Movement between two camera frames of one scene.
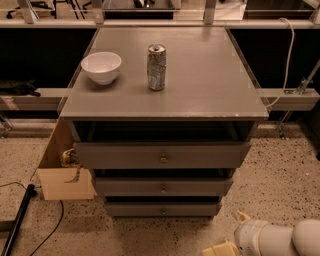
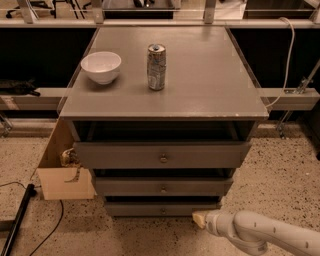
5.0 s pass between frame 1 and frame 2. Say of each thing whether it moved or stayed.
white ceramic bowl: stayed
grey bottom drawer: stayed
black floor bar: stayed
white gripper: moved
